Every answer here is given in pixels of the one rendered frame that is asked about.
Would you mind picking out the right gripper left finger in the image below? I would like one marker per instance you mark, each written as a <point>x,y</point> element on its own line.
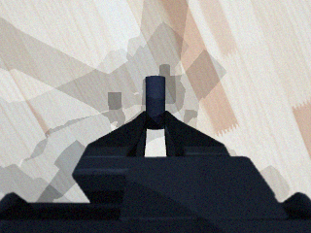
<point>129,140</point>

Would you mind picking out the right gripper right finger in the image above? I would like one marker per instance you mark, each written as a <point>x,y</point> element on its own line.
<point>184,140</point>

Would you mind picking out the dark blue cylinder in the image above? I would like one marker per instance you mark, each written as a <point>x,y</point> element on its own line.
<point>155,102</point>

